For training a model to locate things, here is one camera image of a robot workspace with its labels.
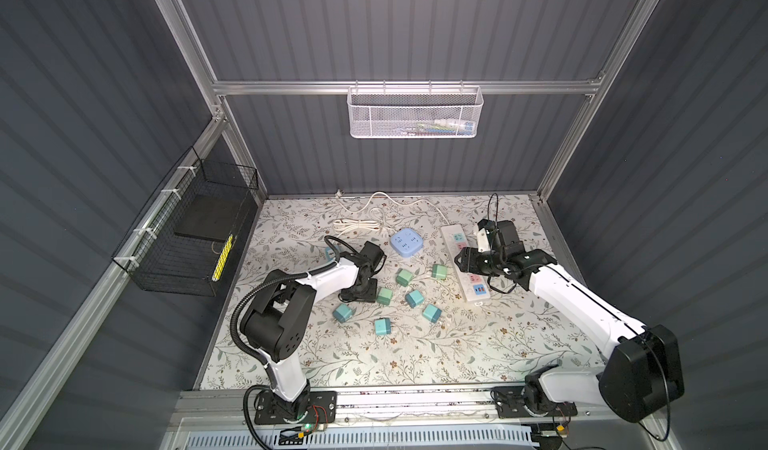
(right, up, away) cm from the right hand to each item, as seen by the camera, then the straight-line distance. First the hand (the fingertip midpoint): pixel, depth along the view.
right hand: (466, 261), depth 84 cm
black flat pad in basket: (-67, +13, -9) cm, 69 cm away
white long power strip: (+4, -9, +8) cm, 13 cm away
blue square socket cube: (-16, +5, +20) cm, 26 cm away
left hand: (-30, -12, +9) cm, 33 cm away
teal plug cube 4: (-24, -19, 0) cm, 30 cm away
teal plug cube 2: (-14, -12, +7) cm, 20 cm away
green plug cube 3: (-6, -5, +12) cm, 14 cm away
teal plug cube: (-36, -16, +4) cm, 40 cm away
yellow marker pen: (-61, +3, -15) cm, 63 cm away
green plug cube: (-24, -12, +7) cm, 27 cm away
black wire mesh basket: (-74, +3, -19) cm, 76 cm away
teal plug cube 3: (-9, -16, +3) cm, 18 cm away
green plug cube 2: (-17, -7, +11) cm, 22 cm away
